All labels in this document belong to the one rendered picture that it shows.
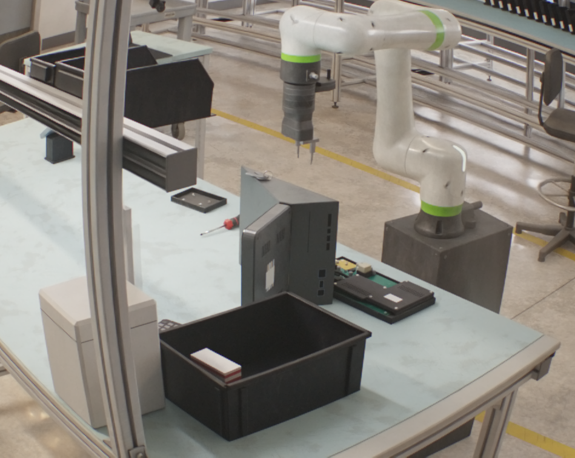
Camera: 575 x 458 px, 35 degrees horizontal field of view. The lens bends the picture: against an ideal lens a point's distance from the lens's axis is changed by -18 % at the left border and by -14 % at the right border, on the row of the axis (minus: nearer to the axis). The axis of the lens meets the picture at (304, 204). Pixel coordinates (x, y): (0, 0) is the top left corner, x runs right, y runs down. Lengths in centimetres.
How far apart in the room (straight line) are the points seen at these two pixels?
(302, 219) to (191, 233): 43
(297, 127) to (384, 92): 44
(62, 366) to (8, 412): 183
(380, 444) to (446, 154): 136
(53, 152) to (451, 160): 109
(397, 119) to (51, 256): 113
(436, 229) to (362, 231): 209
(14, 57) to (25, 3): 418
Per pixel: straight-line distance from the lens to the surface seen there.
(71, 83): 146
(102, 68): 121
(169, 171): 118
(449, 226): 285
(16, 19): 891
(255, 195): 202
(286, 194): 194
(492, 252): 295
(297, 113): 244
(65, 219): 238
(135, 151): 124
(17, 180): 266
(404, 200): 532
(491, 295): 303
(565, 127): 467
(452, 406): 169
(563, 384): 373
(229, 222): 231
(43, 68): 156
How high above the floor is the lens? 191
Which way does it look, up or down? 22 degrees down
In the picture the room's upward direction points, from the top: 3 degrees clockwise
